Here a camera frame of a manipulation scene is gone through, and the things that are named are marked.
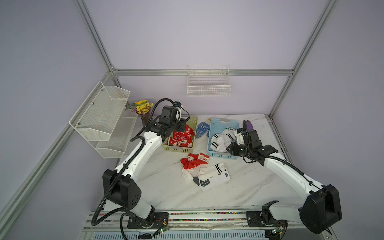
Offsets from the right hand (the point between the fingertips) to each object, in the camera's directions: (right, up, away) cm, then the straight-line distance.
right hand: (229, 150), depth 84 cm
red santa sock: (-27, +6, +9) cm, 29 cm away
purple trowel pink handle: (+22, +15, +30) cm, 41 cm away
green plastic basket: (-22, +18, +30) cm, 41 cm away
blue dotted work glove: (-15, +13, +28) cm, 34 cm away
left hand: (-27, +15, -2) cm, 31 cm away
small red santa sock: (-21, -8, +9) cm, 24 cm away
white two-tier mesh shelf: (-68, +17, -6) cm, 70 cm away
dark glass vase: (-54, +20, +17) cm, 60 cm away
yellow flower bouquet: (-53, +26, +7) cm, 59 cm away
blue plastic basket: (-3, +15, +27) cm, 31 cm away
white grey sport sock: (-11, -16, +2) cm, 20 cm away
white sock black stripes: (-3, +4, +14) cm, 15 cm away
